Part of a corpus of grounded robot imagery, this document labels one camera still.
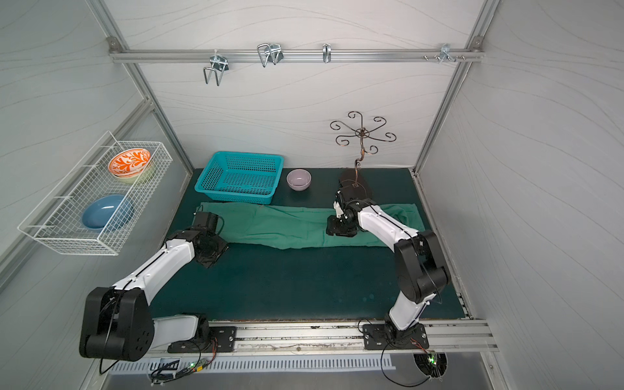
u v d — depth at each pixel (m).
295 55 0.78
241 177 1.19
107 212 0.65
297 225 1.00
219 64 0.78
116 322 0.40
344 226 0.78
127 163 0.73
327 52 0.73
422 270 0.47
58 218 0.58
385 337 0.73
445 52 0.77
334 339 0.75
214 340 0.73
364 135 0.91
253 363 0.70
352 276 0.88
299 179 1.12
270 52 0.76
